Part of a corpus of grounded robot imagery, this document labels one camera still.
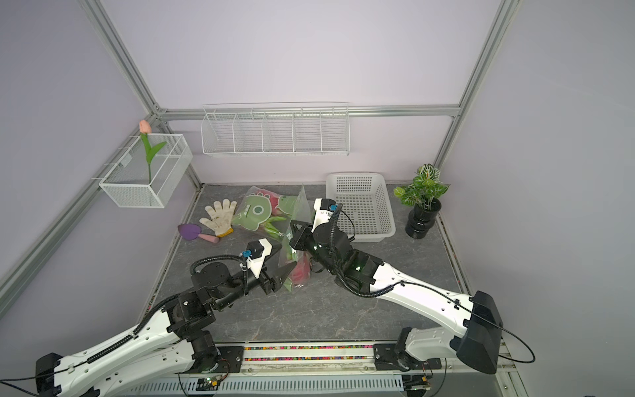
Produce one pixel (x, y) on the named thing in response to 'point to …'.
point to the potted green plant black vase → (422, 193)
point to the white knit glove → (222, 217)
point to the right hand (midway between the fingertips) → (288, 222)
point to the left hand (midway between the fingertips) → (288, 256)
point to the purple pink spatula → (192, 231)
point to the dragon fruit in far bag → (274, 198)
